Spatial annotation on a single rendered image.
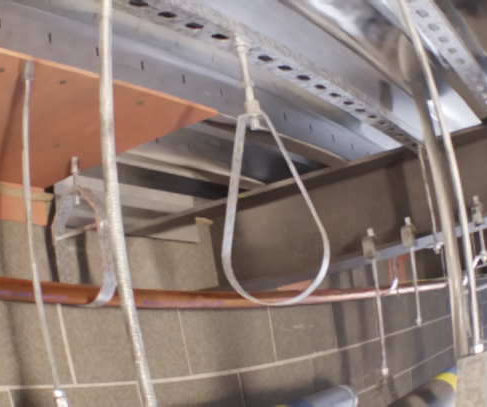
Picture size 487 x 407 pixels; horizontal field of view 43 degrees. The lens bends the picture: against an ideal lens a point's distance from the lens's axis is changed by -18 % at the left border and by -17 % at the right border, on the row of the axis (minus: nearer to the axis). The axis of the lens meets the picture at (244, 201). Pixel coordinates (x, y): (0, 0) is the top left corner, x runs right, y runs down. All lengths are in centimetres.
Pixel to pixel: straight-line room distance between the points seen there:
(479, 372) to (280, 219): 118
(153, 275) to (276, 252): 31
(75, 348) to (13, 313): 18
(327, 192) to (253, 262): 25
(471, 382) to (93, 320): 97
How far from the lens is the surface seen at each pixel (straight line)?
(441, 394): 85
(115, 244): 40
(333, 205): 165
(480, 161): 154
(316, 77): 98
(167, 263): 165
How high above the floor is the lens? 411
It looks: 12 degrees up
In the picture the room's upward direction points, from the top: 9 degrees counter-clockwise
